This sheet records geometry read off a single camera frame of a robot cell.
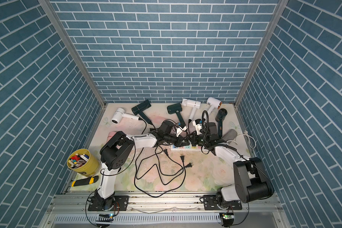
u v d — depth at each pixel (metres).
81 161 0.79
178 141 0.82
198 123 0.80
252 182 0.43
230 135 1.00
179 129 0.85
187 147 0.91
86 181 0.80
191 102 1.16
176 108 1.12
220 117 1.04
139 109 1.11
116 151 0.54
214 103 1.16
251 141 1.03
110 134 0.96
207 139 0.71
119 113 1.08
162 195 0.77
